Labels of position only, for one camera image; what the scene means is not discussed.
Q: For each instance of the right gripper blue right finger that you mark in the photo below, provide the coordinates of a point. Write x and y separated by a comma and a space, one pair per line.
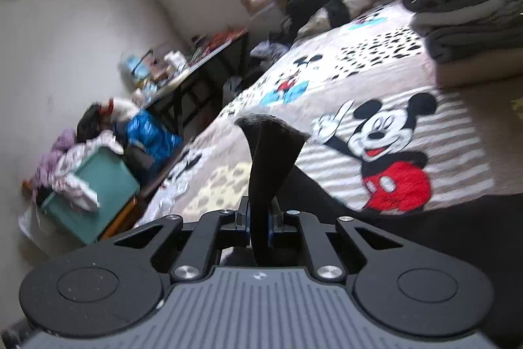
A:
298, 240

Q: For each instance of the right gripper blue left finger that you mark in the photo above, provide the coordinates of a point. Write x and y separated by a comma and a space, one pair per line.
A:
204, 241

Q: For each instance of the black garment with grey fringe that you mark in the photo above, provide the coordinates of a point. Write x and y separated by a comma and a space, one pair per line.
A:
439, 276

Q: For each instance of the black and white clothes pile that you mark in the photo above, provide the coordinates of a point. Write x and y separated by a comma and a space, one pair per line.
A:
304, 18

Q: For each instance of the teal storage box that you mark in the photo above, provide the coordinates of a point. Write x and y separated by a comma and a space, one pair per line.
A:
106, 173

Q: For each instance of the blue plastic bag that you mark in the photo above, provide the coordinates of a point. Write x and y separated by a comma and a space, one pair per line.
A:
149, 145

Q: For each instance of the Mickey Mouse plush blanket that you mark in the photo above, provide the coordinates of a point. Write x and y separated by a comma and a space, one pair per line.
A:
382, 136

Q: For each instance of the dark desk with clutter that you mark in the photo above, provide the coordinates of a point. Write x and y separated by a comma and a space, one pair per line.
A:
175, 88

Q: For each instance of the grey crumpled cloth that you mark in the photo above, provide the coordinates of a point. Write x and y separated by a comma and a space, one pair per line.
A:
269, 51

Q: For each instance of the charcoal grey folded garment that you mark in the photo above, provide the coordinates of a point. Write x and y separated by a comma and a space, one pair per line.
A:
451, 43

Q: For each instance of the beige folded garment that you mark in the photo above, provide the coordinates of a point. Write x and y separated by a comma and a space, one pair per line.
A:
478, 70

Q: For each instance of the light grey folded garment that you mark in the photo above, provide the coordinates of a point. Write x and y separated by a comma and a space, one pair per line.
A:
495, 12

